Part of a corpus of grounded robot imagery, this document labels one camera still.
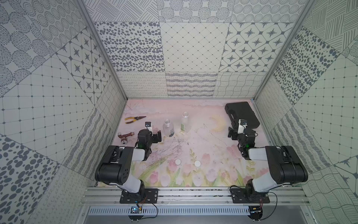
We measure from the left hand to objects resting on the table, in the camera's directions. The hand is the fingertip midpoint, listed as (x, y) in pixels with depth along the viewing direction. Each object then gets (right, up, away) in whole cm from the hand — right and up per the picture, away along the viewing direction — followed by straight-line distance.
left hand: (152, 129), depth 95 cm
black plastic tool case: (+67, +13, +12) cm, 69 cm away
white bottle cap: (+18, -19, -8) cm, 28 cm away
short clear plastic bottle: (+12, 0, -4) cm, 12 cm away
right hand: (+58, 0, +1) cm, 58 cm away
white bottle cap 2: (+30, -20, -9) cm, 37 cm away
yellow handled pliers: (-16, +6, +12) cm, 21 cm away
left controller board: (-3, -39, -23) cm, 45 cm away
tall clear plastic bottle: (+23, +4, +1) cm, 23 cm away
